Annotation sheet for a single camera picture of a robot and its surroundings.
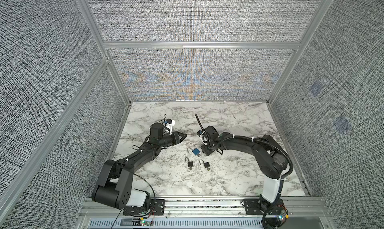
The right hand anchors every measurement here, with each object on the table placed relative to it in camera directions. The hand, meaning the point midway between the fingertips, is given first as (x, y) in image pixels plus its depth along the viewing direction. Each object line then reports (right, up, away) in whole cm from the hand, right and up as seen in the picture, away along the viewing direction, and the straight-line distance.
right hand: (205, 147), depth 95 cm
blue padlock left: (-7, -2, -3) cm, 7 cm away
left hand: (-12, +9, -11) cm, 18 cm away
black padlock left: (-10, -8, -8) cm, 15 cm away
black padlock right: (-1, -8, -8) cm, 11 cm away
